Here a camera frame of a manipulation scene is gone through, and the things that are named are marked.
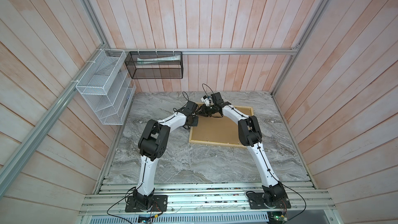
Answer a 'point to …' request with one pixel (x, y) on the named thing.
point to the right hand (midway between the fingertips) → (195, 113)
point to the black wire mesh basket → (155, 65)
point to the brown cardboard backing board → (223, 129)
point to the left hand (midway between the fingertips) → (194, 123)
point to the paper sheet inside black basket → (158, 59)
